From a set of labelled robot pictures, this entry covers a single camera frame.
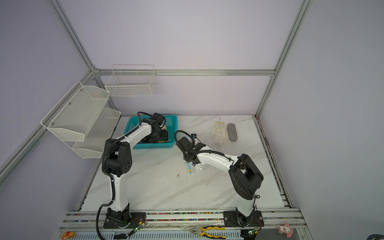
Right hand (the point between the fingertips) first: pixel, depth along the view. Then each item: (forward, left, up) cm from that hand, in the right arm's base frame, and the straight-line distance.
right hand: (189, 153), depth 89 cm
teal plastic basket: (+28, +15, -5) cm, 32 cm away
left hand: (+12, +19, -1) cm, 22 cm away
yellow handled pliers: (-38, -7, -7) cm, 39 cm away
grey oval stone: (+22, -30, -6) cm, 38 cm away
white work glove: (+21, -21, -7) cm, 30 cm away
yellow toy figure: (-41, +55, -5) cm, 69 cm away
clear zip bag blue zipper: (-6, -5, -4) cm, 9 cm away
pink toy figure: (-37, -47, -6) cm, 60 cm away
